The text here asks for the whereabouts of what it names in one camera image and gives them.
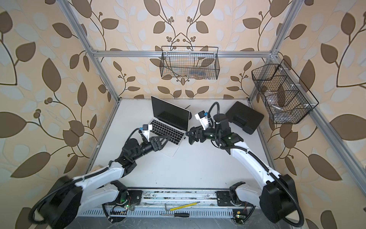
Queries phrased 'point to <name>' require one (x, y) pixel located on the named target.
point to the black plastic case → (244, 117)
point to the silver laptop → (168, 119)
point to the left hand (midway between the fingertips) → (166, 137)
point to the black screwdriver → (177, 214)
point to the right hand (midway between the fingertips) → (189, 132)
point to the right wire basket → (287, 98)
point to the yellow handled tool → (180, 207)
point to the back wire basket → (188, 62)
